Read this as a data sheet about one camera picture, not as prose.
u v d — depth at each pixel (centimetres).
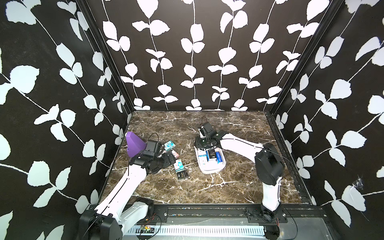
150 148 63
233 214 75
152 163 58
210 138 70
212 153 90
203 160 90
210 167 84
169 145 98
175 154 93
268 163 51
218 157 90
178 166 88
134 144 86
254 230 70
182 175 86
